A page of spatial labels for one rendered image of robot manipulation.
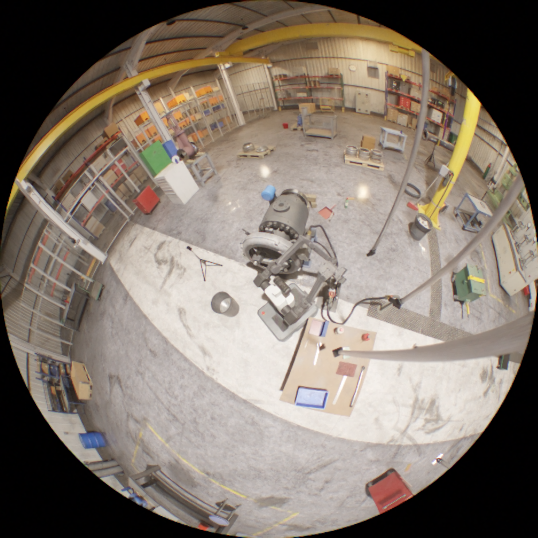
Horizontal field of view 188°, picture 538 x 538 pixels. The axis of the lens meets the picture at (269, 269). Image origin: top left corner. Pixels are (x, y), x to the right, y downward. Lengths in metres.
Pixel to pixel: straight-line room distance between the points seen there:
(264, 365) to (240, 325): 0.67
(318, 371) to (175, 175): 5.22
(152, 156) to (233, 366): 8.08
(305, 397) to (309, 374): 0.27
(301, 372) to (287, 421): 0.96
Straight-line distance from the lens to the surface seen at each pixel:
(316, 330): 1.79
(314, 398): 1.88
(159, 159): 8.44
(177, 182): 5.11
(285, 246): 1.68
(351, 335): 1.86
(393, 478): 3.44
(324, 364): 1.81
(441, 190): 4.08
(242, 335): 2.42
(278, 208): 2.03
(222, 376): 2.57
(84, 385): 6.98
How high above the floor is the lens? 2.25
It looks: 60 degrees down
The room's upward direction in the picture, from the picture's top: 24 degrees counter-clockwise
